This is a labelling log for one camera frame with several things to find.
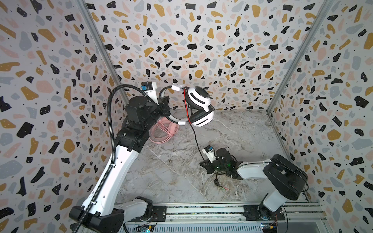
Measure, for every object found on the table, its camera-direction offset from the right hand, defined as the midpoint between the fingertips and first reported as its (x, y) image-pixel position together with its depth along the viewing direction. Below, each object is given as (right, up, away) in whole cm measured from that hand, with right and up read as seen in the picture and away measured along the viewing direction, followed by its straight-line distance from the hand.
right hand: (198, 162), depth 86 cm
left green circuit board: (-25, -28, -16) cm, 41 cm away
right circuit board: (+34, -29, -14) cm, 47 cm away
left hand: (-13, +36, -25) cm, 45 cm away
